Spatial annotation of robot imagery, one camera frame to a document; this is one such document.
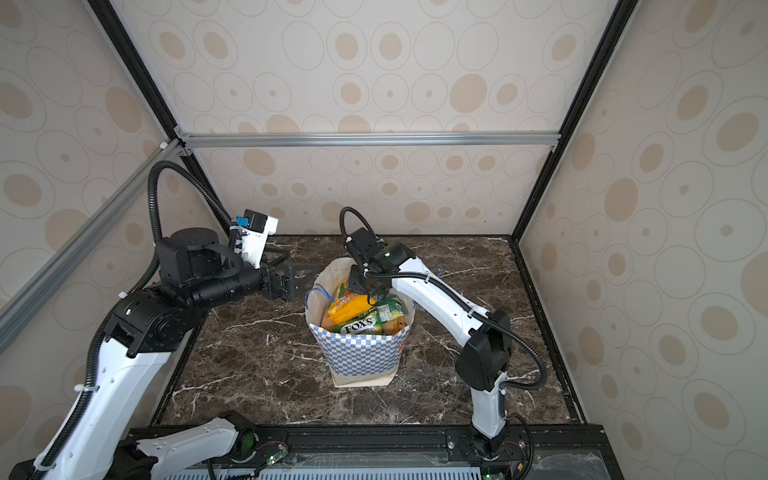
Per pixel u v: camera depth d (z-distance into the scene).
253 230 0.47
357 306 0.77
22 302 0.52
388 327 0.80
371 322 0.78
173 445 0.50
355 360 0.71
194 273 0.41
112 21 0.69
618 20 0.69
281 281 0.48
